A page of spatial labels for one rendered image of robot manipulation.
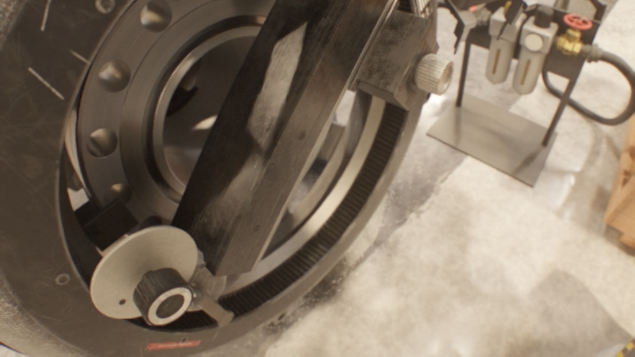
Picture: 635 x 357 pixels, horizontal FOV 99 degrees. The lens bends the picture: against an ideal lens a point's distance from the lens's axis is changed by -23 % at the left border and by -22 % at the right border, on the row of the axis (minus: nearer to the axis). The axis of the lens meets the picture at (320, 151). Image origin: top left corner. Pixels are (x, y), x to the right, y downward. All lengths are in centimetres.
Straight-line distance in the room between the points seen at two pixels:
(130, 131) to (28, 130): 19
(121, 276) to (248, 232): 14
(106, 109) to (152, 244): 16
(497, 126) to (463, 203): 38
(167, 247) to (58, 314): 11
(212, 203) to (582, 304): 96
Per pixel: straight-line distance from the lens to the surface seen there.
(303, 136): 37
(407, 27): 40
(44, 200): 28
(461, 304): 98
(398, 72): 38
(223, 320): 49
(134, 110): 41
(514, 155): 128
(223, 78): 74
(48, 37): 24
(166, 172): 47
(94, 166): 43
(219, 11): 43
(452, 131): 129
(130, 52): 39
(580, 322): 108
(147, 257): 34
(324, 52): 34
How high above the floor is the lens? 91
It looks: 48 degrees down
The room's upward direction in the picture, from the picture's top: 12 degrees counter-clockwise
